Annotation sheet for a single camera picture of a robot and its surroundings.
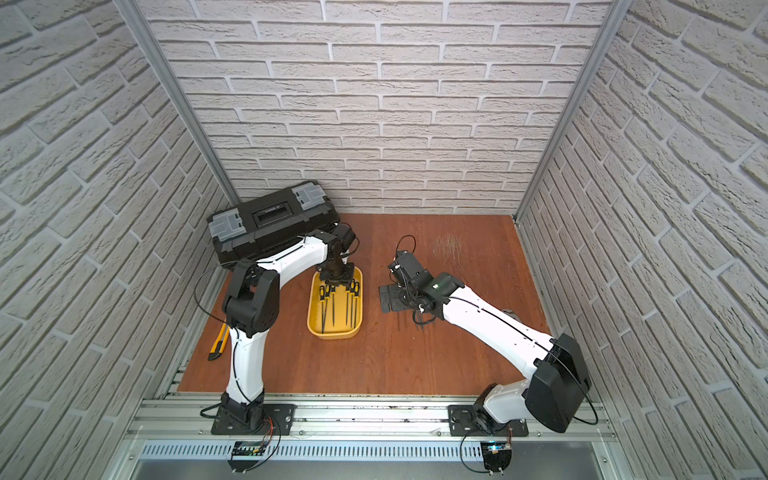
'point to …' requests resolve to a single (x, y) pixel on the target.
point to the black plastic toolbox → (260, 228)
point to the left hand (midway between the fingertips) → (350, 279)
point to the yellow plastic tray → (335, 312)
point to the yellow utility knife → (220, 342)
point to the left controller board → (246, 448)
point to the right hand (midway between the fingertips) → (400, 294)
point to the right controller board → (496, 455)
